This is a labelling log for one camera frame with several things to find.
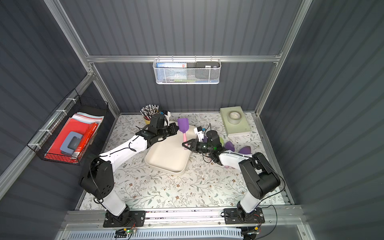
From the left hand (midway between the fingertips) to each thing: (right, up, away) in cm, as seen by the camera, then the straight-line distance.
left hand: (181, 127), depth 86 cm
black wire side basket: (-55, -6, -25) cm, 61 cm away
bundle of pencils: (-23, +11, +11) cm, 28 cm away
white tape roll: (+38, +8, +26) cm, 46 cm away
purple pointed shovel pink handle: (+31, -12, +14) cm, 36 cm away
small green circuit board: (-23, -49, -16) cm, 56 cm away
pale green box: (+42, 0, +23) cm, 48 cm away
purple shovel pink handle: (+42, -15, +14) cm, 47 cm away
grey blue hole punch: (-48, -7, -19) cm, 52 cm away
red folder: (-53, +1, -11) cm, 55 cm away
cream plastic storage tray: (-9, -18, +13) cm, 24 cm away
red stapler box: (-43, -6, -17) cm, 46 cm away
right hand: (+1, -11, -4) cm, 12 cm away
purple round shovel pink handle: (+1, +1, +4) cm, 4 cm away
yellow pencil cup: (-23, +4, +11) cm, 26 cm away
